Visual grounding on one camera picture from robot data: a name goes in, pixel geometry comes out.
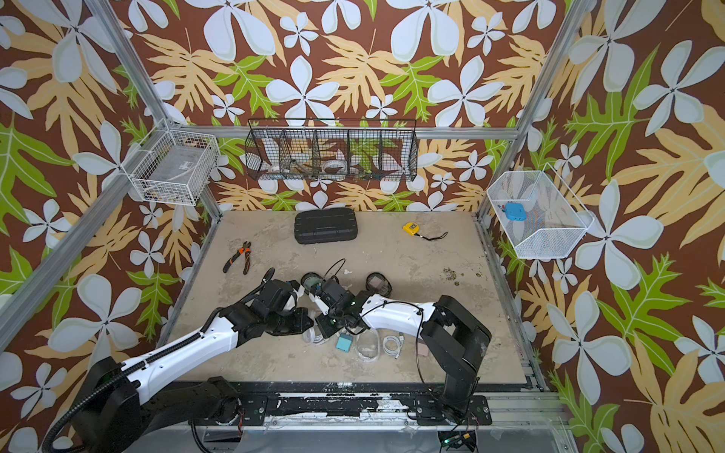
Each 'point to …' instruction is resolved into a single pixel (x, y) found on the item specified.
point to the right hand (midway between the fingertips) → (318, 324)
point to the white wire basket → (177, 168)
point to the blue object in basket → (515, 211)
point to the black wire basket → (331, 149)
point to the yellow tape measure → (413, 228)
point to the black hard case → (325, 226)
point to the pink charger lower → (423, 349)
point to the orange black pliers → (246, 248)
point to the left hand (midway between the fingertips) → (316, 319)
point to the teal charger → (344, 342)
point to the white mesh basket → (556, 218)
